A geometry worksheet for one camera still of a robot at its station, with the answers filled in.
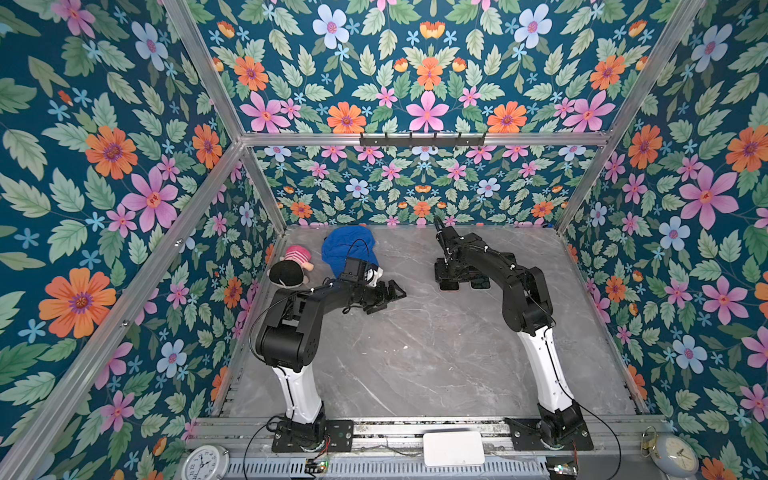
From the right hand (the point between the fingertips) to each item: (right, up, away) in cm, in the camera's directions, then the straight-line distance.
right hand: (446, 276), depth 104 cm
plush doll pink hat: (-54, +2, -6) cm, 54 cm away
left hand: (-16, -4, -12) cm, 21 cm away
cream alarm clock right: (+47, -38, -37) cm, 71 cm away
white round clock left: (-60, -40, -37) cm, 81 cm away
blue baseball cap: (-36, +13, +10) cm, 40 cm away
